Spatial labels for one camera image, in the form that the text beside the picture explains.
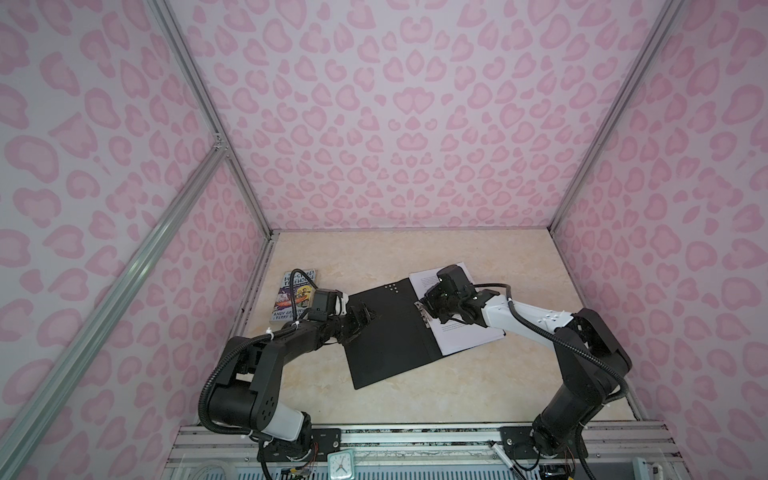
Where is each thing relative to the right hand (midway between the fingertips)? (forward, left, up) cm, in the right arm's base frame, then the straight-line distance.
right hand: (417, 297), depth 88 cm
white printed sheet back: (-7, -11, -10) cm, 16 cm away
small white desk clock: (-40, +18, -8) cm, 45 cm away
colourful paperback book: (+7, +38, -8) cm, 39 cm away
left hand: (-4, +14, -5) cm, 15 cm away
